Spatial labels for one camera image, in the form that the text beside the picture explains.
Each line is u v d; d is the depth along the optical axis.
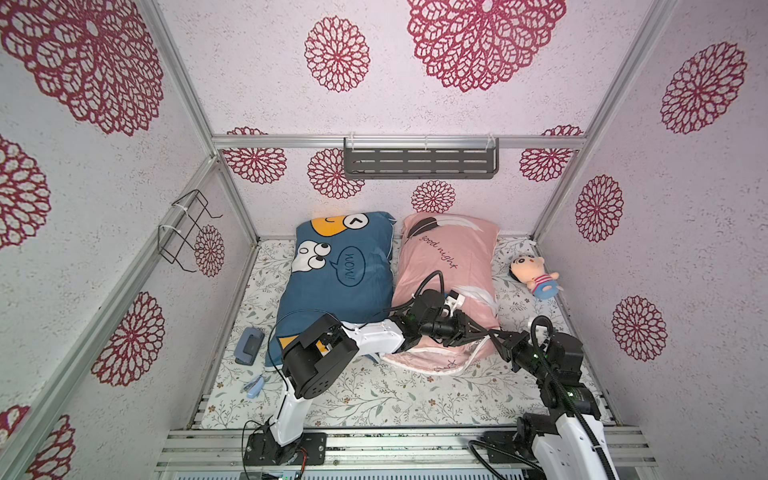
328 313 0.55
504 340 0.75
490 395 0.83
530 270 1.02
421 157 0.95
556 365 0.59
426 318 0.68
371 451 0.76
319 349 0.55
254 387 0.82
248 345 0.90
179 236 0.76
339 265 1.03
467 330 0.73
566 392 0.56
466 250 0.98
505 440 0.76
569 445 0.51
